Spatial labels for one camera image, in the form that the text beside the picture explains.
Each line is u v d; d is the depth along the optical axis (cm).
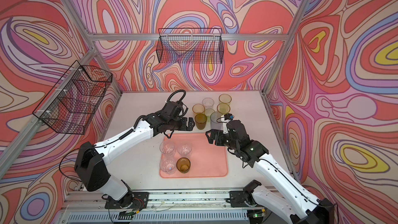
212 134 66
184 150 89
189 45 100
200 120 99
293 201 41
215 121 97
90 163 42
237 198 74
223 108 98
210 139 66
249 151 52
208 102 108
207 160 86
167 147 86
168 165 84
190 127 73
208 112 99
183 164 83
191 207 73
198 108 102
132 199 72
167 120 62
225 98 99
